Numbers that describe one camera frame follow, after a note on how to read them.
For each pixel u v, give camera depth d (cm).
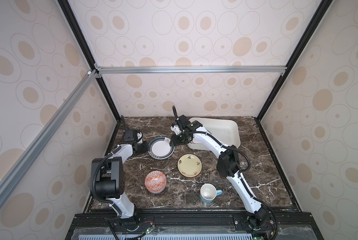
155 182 83
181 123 80
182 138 83
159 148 105
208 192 81
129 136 76
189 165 93
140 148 85
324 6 68
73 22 71
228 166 63
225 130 112
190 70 93
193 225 73
